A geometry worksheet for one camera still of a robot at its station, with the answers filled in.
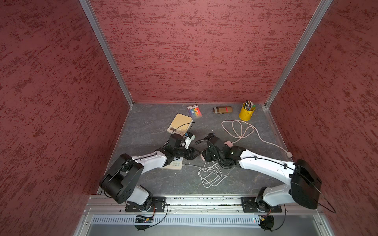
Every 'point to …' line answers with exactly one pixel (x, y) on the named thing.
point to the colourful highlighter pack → (194, 111)
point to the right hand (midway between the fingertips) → (205, 156)
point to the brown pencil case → (221, 109)
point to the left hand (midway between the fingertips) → (197, 154)
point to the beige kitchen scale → (181, 124)
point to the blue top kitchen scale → (175, 164)
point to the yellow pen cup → (246, 110)
